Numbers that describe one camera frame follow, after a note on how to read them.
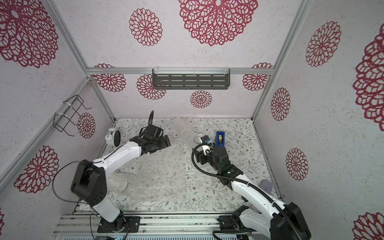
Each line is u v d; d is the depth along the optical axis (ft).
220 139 3.28
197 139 2.30
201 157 2.28
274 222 1.34
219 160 1.95
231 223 2.41
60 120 2.38
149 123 2.38
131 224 2.40
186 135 3.36
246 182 1.70
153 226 2.45
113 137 3.17
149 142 2.20
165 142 2.67
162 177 2.95
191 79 3.20
